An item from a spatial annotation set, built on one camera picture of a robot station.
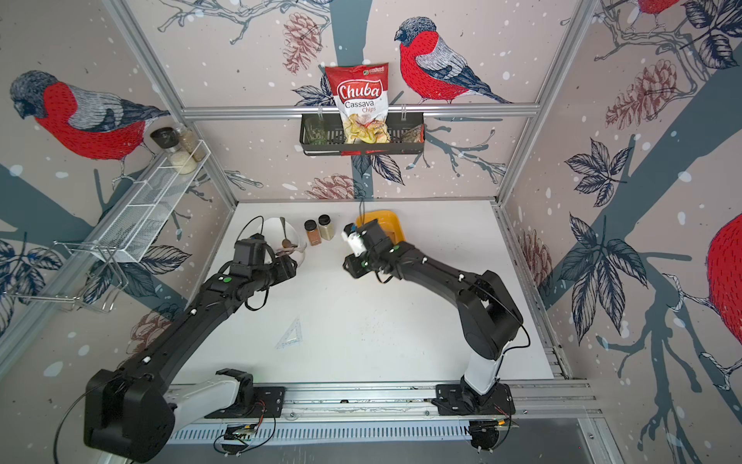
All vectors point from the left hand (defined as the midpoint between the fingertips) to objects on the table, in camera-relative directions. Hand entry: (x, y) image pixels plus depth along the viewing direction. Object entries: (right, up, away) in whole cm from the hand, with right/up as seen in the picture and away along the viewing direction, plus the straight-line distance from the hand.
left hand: (293, 260), depth 84 cm
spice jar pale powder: (+6, +9, +18) cm, 22 cm away
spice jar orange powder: (+1, +10, +17) cm, 20 cm away
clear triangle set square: (-1, -24, +2) cm, 24 cm away
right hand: (+16, -1, +3) cm, 16 cm away
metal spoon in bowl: (-8, +4, +17) cm, 19 cm away
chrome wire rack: (-43, -5, -14) cm, 45 cm away
